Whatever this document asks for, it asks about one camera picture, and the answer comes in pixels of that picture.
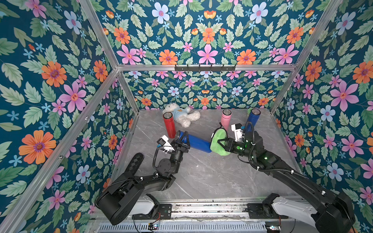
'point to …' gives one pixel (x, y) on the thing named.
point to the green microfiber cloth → (215, 147)
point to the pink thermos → (226, 114)
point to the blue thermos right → (253, 118)
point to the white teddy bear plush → (182, 116)
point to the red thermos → (169, 120)
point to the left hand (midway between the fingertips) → (185, 133)
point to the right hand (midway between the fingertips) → (220, 138)
